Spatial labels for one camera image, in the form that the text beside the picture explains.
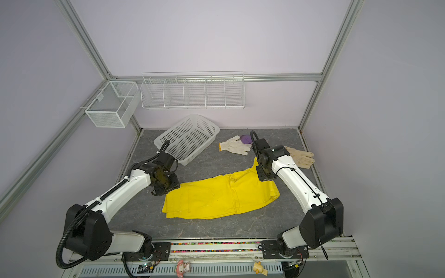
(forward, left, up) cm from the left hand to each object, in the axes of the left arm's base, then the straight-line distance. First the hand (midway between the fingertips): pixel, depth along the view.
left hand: (175, 189), depth 82 cm
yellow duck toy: (-33, -35, -5) cm, 49 cm away
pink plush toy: (-31, -5, -6) cm, 32 cm away
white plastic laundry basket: (+40, -3, -10) cm, 42 cm away
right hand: (+2, -45, +6) cm, 46 cm away
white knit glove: (+33, -32, -10) cm, 47 cm away
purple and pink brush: (+36, -40, -8) cm, 54 cm away
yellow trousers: (0, -31, -8) cm, 31 cm away
